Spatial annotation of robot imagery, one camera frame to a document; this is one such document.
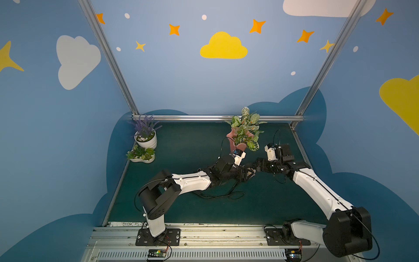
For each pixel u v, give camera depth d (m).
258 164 0.78
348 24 0.75
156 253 0.72
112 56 0.85
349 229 0.42
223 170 0.66
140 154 0.96
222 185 0.76
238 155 0.75
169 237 0.74
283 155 0.65
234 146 0.82
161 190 0.52
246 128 0.86
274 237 0.74
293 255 0.72
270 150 0.78
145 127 0.97
